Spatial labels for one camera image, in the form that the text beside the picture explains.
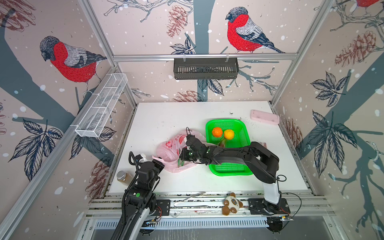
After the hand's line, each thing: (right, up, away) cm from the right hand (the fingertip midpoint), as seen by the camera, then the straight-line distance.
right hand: (176, 157), depth 86 cm
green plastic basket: (+42, +15, +11) cm, 46 cm away
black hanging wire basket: (+19, +58, +18) cm, 63 cm away
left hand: (-8, +1, -6) cm, 10 cm away
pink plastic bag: (-5, +3, +1) cm, 6 cm away
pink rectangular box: (+64, +23, +25) cm, 72 cm away
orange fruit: (+25, +13, +10) cm, 30 cm away
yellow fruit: (+33, +12, +9) cm, 36 cm away
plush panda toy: (+29, -20, -13) cm, 38 cm away
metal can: (-27, -6, -11) cm, 30 cm away
